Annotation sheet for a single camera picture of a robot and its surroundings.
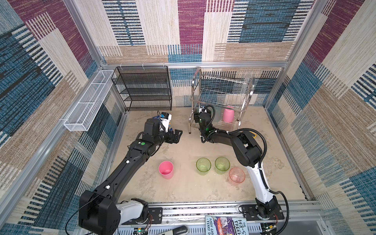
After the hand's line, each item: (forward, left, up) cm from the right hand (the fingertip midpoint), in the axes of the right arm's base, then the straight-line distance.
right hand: (201, 109), depth 101 cm
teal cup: (-2, -12, -7) cm, 14 cm away
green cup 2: (-35, -10, -12) cm, 38 cm away
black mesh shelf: (+18, +39, +5) cm, 43 cm away
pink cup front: (-36, +23, -11) cm, 44 cm away
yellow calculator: (-14, -37, -13) cm, 41 cm away
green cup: (-35, +1, -13) cm, 37 cm away
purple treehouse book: (-64, -3, -11) cm, 65 cm away
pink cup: (-3, -18, -3) cm, 19 cm away
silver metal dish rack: (+13, -21, -3) cm, 25 cm away
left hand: (-23, +16, +9) cm, 29 cm away
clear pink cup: (-41, -18, -13) cm, 47 cm away
